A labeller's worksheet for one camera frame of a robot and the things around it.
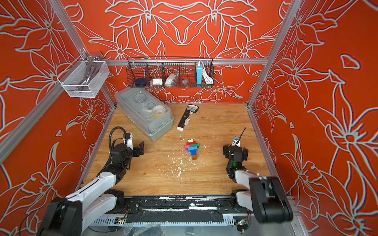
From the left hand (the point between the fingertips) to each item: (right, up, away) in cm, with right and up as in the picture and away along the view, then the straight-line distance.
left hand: (136, 141), depth 87 cm
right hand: (+60, -3, +2) cm, 60 cm away
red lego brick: (+33, -3, +8) cm, 34 cm away
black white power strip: (+29, +12, +20) cm, 37 cm away
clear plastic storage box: (+3, +18, +9) cm, 20 cm away
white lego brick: (+33, -1, +8) cm, 34 cm away
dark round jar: (-1, +38, +10) cm, 40 cm away
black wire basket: (+19, +45, +12) cm, 51 cm away
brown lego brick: (+35, -10, +1) cm, 37 cm away
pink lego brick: (+31, -5, +5) cm, 31 cm away
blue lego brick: (+35, -8, +3) cm, 36 cm away
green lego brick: (+36, -4, +7) cm, 37 cm away
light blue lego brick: (+34, -6, +5) cm, 35 cm away
